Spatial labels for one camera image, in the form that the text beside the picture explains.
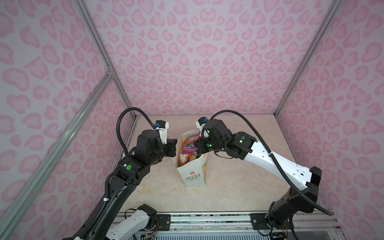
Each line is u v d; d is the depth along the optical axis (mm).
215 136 518
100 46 812
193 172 733
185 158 744
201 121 613
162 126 561
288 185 387
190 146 705
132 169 429
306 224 731
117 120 435
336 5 687
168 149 571
